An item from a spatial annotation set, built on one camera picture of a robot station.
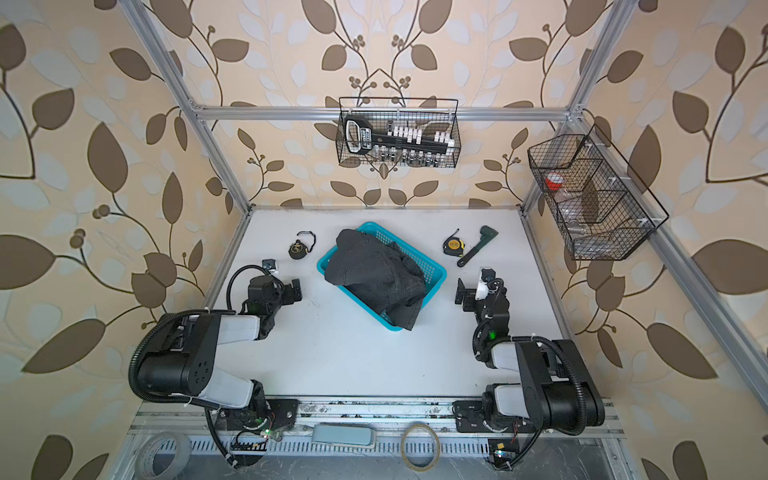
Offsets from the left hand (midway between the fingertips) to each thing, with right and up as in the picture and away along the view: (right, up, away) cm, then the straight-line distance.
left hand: (284, 279), depth 95 cm
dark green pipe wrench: (+71, +15, +17) cm, 74 cm away
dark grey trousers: (+31, +3, -12) cm, 34 cm away
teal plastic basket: (+47, +3, -1) cm, 47 cm away
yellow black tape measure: (+57, +10, +10) cm, 59 cm away
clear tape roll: (-21, -36, -27) cm, 50 cm away
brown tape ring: (+45, -35, -28) cm, 64 cm away
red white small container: (+79, +29, -14) cm, 85 cm away
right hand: (+61, -1, -5) cm, 61 cm away
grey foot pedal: (+23, -34, -24) cm, 48 cm away
